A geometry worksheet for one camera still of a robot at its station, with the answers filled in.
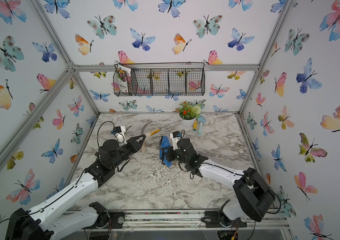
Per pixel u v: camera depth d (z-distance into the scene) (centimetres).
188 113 101
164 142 80
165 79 98
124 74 87
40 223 40
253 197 43
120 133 65
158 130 83
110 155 56
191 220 75
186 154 65
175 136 74
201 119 114
